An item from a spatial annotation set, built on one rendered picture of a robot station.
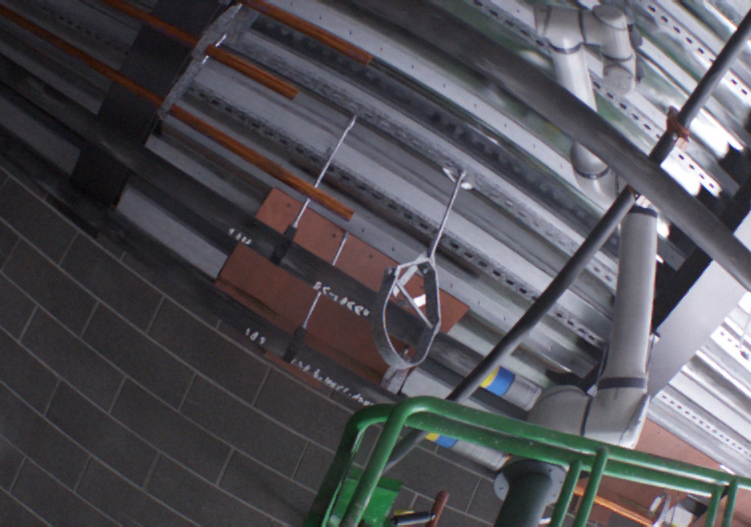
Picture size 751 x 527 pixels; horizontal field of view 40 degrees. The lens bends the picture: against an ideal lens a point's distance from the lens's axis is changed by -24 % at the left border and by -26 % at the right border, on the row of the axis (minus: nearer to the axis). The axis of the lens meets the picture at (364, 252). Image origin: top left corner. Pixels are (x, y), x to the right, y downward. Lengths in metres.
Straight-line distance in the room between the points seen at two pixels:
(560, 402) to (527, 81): 0.82
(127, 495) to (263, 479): 0.55
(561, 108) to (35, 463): 1.92
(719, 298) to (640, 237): 0.71
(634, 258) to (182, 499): 1.56
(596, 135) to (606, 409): 0.71
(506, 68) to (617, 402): 0.87
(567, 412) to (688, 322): 0.87
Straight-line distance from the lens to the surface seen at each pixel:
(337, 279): 3.31
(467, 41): 2.45
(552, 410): 2.88
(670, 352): 3.72
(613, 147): 2.51
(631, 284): 2.91
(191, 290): 3.50
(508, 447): 2.67
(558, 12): 2.60
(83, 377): 3.72
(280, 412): 3.98
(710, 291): 3.54
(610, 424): 2.85
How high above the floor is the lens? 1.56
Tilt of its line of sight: 48 degrees up
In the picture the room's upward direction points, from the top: 24 degrees clockwise
